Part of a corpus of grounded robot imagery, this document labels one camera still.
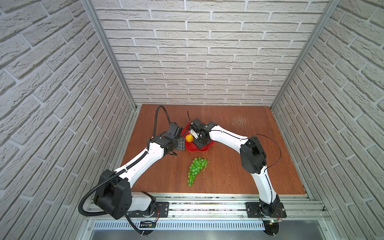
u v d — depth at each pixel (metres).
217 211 0.75
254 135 0.56
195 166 0.85
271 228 0.71
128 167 0.44
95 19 0.73
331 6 0.69
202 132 0.69
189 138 0.96
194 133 0.78
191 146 0.93
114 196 0.40
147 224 0.73
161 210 0.73
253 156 0.55
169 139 0.60
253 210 0.74
